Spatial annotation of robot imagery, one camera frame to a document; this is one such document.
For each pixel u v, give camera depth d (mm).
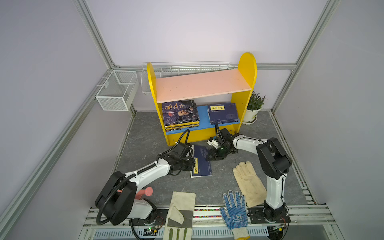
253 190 828
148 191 716
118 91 995
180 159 667
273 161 526
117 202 417
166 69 936
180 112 890
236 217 739
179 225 710
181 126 893
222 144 847
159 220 730
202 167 884
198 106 978
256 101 1010
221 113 952
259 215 735
